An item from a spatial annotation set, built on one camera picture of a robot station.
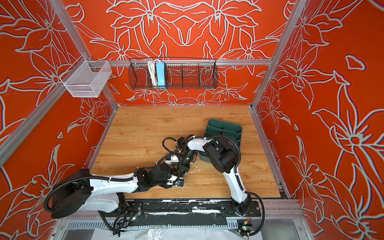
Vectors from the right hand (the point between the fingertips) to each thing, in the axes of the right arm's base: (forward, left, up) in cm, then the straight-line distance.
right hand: (177, 174), depth 85 cm
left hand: (+2, +1, +3) cm, 3 cm away
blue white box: (+50, +9, +35) cm, 61 cm away
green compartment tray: (+29, -27, +6) cm, 40 cm away
